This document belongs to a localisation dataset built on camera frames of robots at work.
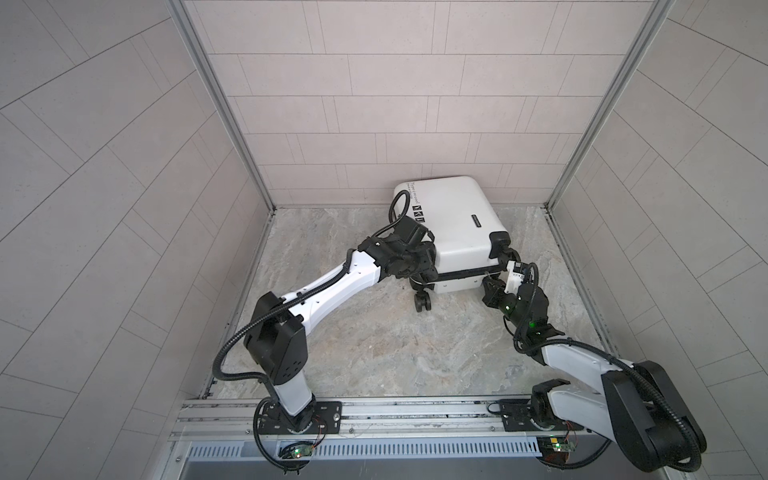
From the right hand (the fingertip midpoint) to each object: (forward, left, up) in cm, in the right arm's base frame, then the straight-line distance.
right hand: (481, 279), depth 86 cm
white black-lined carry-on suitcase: (+5, +5, +12) cm, 14 cm away
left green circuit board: (-37, +49, -5) cm, 62 cm away
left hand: (+2, +14, +10) cm, 17 cm away
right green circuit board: (-40, -9, -10) cm, 42 cm away
